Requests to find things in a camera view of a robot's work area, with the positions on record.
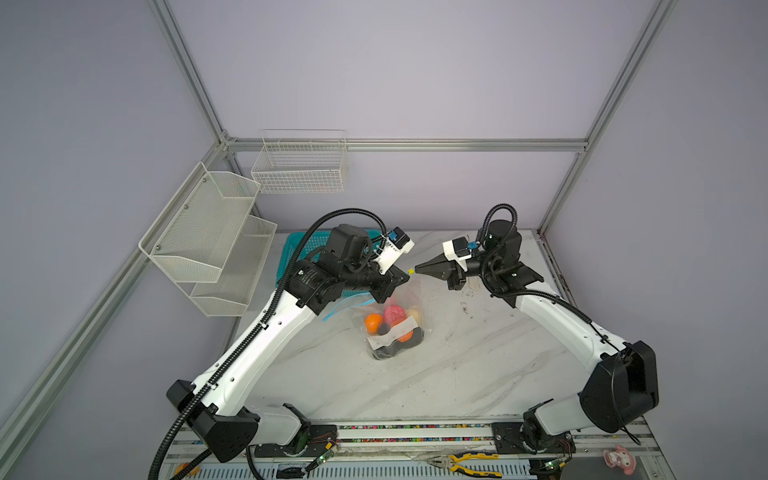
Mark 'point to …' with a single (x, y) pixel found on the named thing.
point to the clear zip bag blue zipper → (391, 327)
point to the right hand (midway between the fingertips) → (417, 268)
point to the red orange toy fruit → (406, 337)
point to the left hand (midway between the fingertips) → (402, 278)
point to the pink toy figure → (620, 457)
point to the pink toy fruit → (394, 315)
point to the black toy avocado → (396, 346)
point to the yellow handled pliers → (450, 460)
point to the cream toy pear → (413, 312)
